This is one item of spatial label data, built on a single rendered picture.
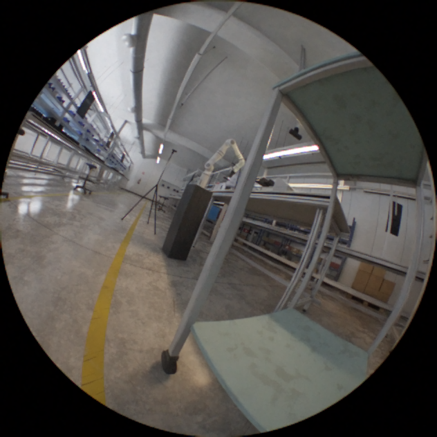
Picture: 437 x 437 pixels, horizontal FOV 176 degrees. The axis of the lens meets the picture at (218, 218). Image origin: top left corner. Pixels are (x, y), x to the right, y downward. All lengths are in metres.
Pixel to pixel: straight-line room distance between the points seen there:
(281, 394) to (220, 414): 0.31
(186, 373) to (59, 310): 0.56
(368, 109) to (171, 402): 1.08
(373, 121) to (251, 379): 0.77
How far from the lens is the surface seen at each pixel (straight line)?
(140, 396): 0.59
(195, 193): 1.52
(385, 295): 4.24
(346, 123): 0.62
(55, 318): 0.74
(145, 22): 3.57
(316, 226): 1.05
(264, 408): 0.34
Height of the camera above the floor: 0.58
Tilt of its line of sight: 1 degrees up
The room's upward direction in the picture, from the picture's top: 22 degrees clockwise
